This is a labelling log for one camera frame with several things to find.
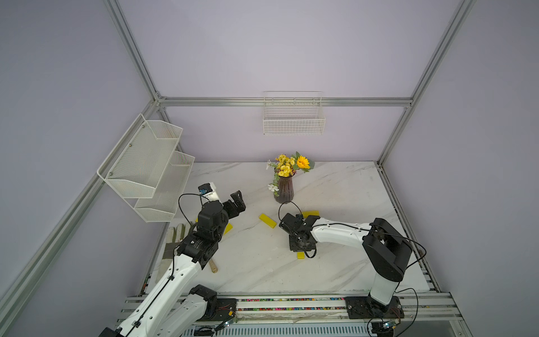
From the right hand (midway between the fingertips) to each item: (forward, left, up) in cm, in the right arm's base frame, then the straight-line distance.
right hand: (300, 248), depth 89 cm
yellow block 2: (-7, +1, +10) cm, 12 cm away
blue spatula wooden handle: (-8, +35, +3) cm, 36 cm away
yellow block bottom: (+17, -5, 0) cm, 18 cm away
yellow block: (+3, +28, +14) cm, 32 cm away
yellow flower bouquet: (+23, +6, +28) cm, 36 cm away
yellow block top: (+14, +15, +1) cm, 21 cm away
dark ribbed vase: (+26, +5, +6) cm, 28 cm away
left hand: (+9, +27, +25) cm, 38 cm away
